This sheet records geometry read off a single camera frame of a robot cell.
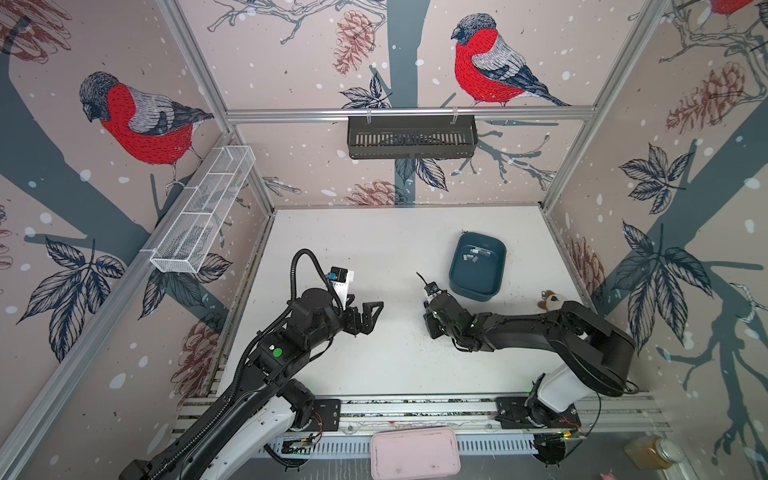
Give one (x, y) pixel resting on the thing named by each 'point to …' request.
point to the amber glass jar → (652, 453)
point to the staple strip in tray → (470, 257)
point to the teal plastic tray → (478, 265)
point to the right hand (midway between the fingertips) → (426, 318)
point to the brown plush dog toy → (551, 302)
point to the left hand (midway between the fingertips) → (368, 302)
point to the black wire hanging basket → (411, 137)
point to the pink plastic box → (414, 453)
